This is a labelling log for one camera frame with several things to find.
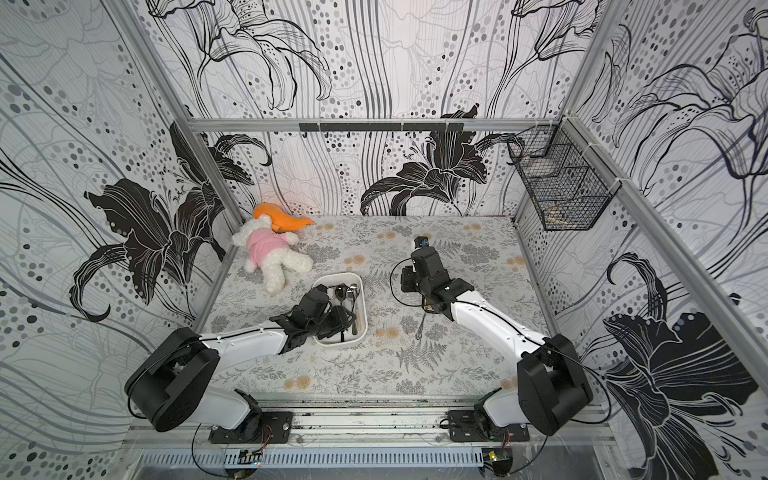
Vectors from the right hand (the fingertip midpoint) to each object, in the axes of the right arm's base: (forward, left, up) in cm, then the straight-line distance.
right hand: (410, 268), depth 86 cm
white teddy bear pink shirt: (+12, +47, -5) cm, 48 cm away
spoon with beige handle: (+1, +18, -12) cm, 21 cm away
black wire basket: (+23, -47, +15) cm, 54 cm away
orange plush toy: (+28, +49, -8) cm, 57 cm away
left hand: (-11, +17, -13) cm, 24 cm away
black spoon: (-1, +22, -12) cm, 25 cm away
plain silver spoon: (-14, -3, -15) cm, 21 cm away
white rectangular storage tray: (-15, +18, -14) cm, 27 cm away
